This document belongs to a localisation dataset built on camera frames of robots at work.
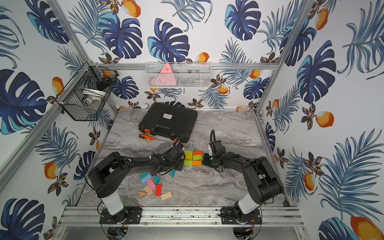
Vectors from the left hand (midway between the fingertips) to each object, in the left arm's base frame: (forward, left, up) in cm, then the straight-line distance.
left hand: (181, 163), depth 92 cm
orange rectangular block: (+1, -10, 0) cm, 10 cm away
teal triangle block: (-7, +4, 0) cm, 8 cm away
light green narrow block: (+4, -10, 0) cm, 11 cm away
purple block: (-8, +15, 0) cm, 17 cm away
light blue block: (-11, +19, 0) cm, 22 cm away
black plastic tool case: (+30, +12, +6) cm, 32 cm away
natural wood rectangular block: (-19, +6, 0) cm, 20 cm away
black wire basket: (+19, +52, +35) cm, 65 cm away
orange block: (+7, -11, +1) cm, 13 cm away
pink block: (-14, +16, 0) cm, 21 cm away
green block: (0, -4, +2) cm, 5 cm away
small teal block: (-11, +13, 0) cm, 17 cm away
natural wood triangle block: (-20, +19, +1) cm, 27 cm away
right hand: (+2, -13, 0) cm, 14 cm away
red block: (-16, +11, -2) cm, 20 cm away
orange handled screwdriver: (+17, +25, 0) cm, 30 cm away
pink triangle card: (+38, +12, +35) cm, 53 cm away
